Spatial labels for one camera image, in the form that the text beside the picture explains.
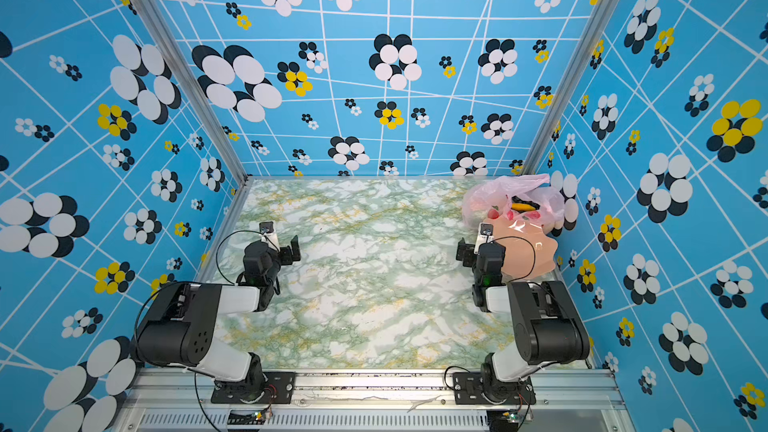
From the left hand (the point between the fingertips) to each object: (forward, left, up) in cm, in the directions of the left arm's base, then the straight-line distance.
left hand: (282, 236), depth 93 cm
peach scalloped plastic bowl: (-12, -71, +11) cm, 73 cm away
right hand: (-1, -63, -1) cm, 63 cm away
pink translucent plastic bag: (+12, -78, +5) cm, 79 cm away
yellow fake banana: (+15, -81, -3) cm, 82 cm away
